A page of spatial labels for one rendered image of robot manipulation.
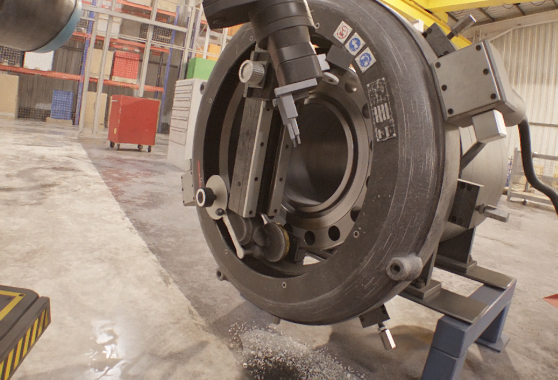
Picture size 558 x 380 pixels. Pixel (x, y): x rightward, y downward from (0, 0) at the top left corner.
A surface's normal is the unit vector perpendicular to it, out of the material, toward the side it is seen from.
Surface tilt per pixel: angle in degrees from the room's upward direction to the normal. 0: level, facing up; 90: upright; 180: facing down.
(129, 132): 90
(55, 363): 0
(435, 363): 90
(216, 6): 93
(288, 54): 66
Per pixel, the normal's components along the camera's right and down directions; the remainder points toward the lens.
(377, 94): -0.72, -0.05
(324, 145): 0.64, 0.32
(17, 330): 0.14, -0.99
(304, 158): 0.69, -0.04
